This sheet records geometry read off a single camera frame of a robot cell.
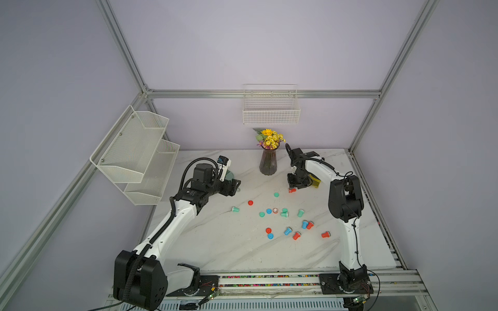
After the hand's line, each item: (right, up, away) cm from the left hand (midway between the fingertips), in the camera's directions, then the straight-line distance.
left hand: (230, 181), depth 82 cm
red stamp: (+30, -6, +17) cm, 35 cm away
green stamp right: (+33, -16, +11) cm, 38 cm away
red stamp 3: (+30, -25, +4) cm, 39 cm away
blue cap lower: (+18, -25, +4) cm, 31 cm away
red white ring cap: (+20, -15, +12) cm, 28 cm away
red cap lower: (+17, -23, +6) cm, 29 cm away
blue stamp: (+26, -23, +4) cm, 35 cm away
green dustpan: (-4, +1, +26) cm, 27 cm away
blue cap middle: (+18, -16, +12) cm, 26 cm away
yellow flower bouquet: (+17, +20, +9) cm, 27 cm away
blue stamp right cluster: (+33, -21, +6) cm, 40 cm away
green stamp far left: (+1, -15, +12) cm, 19 cm away
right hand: (+32, -5, +18) cm, 37 cm away
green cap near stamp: (+25, -15, +13) cm, 33 cm away
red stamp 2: (+43, -24, +4) cm, 49 cm away
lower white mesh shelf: (-38, +2, +10) cm, 39 cm away
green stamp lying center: (+25, -16, +9) cm, 31 cm away
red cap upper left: (+8, -12, +16) cm, 22 cm away
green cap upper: (+22, -8, +19) cm, 30 cm away
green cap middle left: (+14, -17, +11) cm, 24 cm away
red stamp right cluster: (+36, -21, +6) cm, 42 cm away
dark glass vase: (+18, +8, +21) cm, 29 cm away
